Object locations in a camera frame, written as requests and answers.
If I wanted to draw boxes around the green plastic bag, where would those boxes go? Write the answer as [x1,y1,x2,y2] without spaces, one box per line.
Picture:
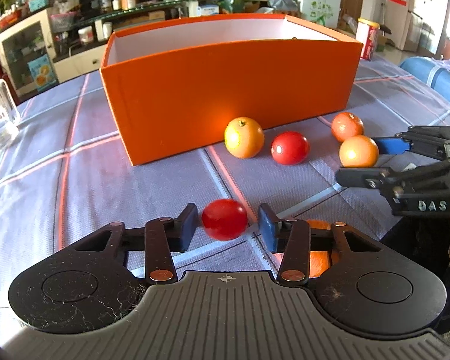
[219,0,245,15]

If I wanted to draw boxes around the orange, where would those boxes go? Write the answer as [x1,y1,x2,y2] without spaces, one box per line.
[305,219,340,276]
[224,116,265,159]
[338,135,380,168]

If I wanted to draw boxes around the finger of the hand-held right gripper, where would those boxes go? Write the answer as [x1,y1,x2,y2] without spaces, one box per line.
[371,125,450,160]
[335,159,450,197]

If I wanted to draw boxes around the pink plastic basket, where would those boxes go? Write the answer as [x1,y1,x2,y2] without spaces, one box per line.
[50,12,77,32]

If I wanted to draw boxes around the clear glass bottle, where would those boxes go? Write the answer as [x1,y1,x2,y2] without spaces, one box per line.
[0,65,21,154]

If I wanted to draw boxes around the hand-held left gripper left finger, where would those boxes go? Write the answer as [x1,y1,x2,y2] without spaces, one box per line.
[60,202,199,285]

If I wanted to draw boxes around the white TV cabinet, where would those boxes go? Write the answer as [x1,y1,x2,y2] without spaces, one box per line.
[52,0,286,83]

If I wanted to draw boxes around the orange-red tomato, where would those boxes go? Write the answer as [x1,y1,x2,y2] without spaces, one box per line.
[331,112,365,143]

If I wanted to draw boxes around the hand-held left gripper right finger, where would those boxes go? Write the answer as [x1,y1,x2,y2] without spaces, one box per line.
[258,203,383,286]

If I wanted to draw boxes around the white glass-door cabinet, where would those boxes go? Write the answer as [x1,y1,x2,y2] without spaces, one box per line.
[0,7,59,98]

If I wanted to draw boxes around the blue plaid tablecloth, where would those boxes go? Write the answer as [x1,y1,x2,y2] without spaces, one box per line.
[0,58,450,346]

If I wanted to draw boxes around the red can yellow lid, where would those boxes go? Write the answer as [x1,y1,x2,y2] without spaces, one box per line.
[357,17,381,61]

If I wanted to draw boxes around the red tomato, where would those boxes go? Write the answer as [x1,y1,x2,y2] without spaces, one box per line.
[271,131,311,166]
[201,199,249,241]

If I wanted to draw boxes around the orange cardboard box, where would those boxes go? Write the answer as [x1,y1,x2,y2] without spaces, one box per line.
[99,13,364,167]

